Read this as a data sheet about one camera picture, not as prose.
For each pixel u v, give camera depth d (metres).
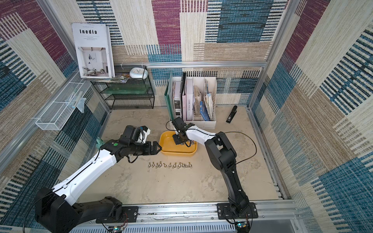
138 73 0.89
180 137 0.85
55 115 0.72
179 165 0.89
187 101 0.96
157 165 0.89
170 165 0.89
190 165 0.89
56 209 0.39
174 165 0.89
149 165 0.89
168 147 1.01
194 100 0.97
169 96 0.87
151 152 0.70
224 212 0.73
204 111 0.99
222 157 0.56
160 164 0.90
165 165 0.89
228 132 0.56
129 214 0.73
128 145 0.61
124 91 0.93
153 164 0.90
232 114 1.12
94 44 0.77
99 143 0.78
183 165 0.89
